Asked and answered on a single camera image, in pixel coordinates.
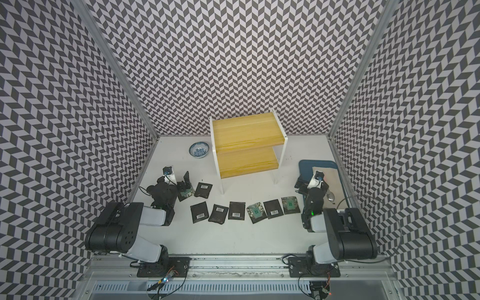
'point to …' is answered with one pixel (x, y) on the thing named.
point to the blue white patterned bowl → (199, 149)
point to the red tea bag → (203, 190)
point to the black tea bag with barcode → (237, 210)
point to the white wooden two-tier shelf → (247, 144)
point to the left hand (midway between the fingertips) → (178, 173)
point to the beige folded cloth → (332, 179)
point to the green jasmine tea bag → (257, 212)
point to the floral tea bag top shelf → (290, 205)
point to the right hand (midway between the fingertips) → (309, 178)
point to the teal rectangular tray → (305, 169)
